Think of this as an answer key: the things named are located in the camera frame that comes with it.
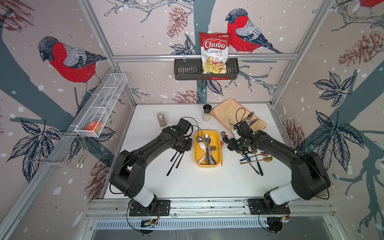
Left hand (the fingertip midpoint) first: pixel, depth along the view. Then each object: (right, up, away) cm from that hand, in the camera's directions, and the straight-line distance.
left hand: (191, 144), depth 87 cm
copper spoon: (-7, -10, +4) cm, 13 cm away
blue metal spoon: (-11, -9, +6) cm, 15 cm away
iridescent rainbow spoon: (+22, +4, +14) cm, 27 cm away
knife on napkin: (+45, +13, +21) cm, 51 cm away
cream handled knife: (+28, +13, +24) cm, 39 cm away
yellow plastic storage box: (+16, +3, +10) cm, 19 cm away
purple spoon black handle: (-7, -7, +7) cm, 12 cm away
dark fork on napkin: (+44, +16, +24) cm, 53 cm away
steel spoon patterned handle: (+10, -7, +3) cm, 13 cm away
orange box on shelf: (-42, +13, -22) cm, 49 cm away
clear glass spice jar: (-21, +14, +14) cm, 29 cm away
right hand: (+24, -1, +3) cm, 25 cm away
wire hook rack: (-48, +4, -31) cm, 57 cm away
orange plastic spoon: (+20, -2, +9) cm, 22 cm away
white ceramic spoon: (+8, -3, +8) cm, 12 cm away
